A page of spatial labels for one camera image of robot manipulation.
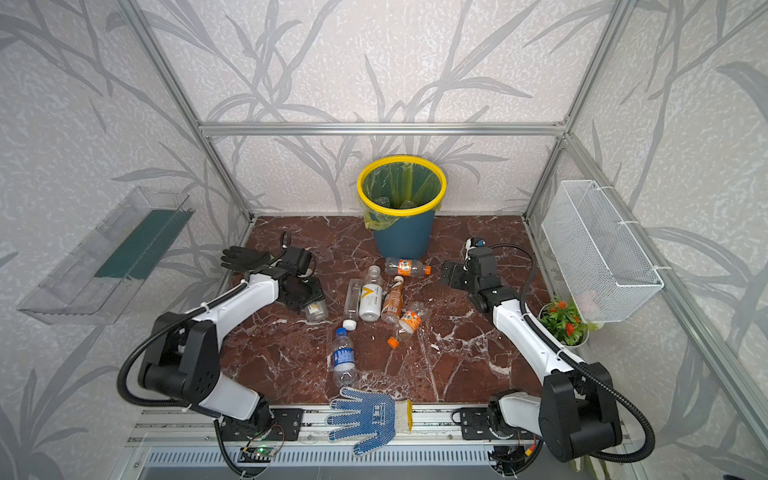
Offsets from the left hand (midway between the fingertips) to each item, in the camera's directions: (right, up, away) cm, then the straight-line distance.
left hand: (323, 287), depth 91 cm
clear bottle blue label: (+9, -20, -14) cm, 26 cm away
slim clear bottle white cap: (+9, -6, -2) cm, 11 cm away
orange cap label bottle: (+27, -9, -4) cm, 29 cm away
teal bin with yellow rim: (+23, +30, +15) cm, 41 cm away
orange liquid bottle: (+22, -4, 0) cm, 22 cm away
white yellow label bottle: (+15, -3, 0) cm, 15 cm away
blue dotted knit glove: (+18, -31, -16) cm, 39 cm away
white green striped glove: (+69, -37, -24) cm, 82 cm away
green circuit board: (-9, -36, -20) cm, 42 cm away
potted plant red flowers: (+65, -5, -16) cm, 67 cm away
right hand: (+40, +9, -4) cm, 42 cm away
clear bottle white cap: (+18, +28, +8) cm, 34 cm away
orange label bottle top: (+26, +6, +8) cm, 27 cm away
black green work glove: (-33, +8, +14) cm, 37 cm away
